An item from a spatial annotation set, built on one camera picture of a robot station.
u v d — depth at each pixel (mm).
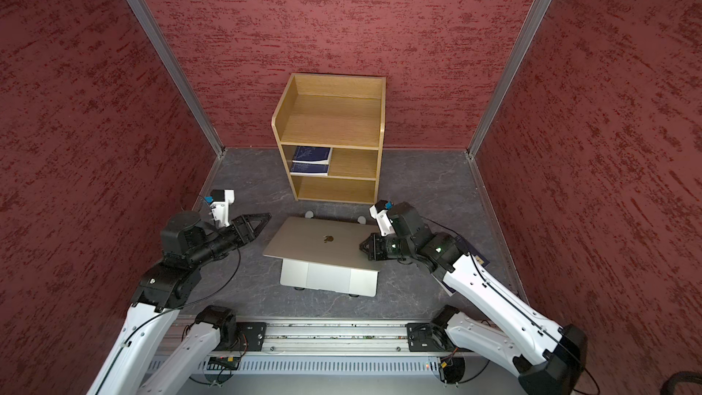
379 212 658
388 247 610
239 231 578
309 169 900
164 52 875
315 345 737
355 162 962
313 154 937
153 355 448
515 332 411
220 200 609
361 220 852
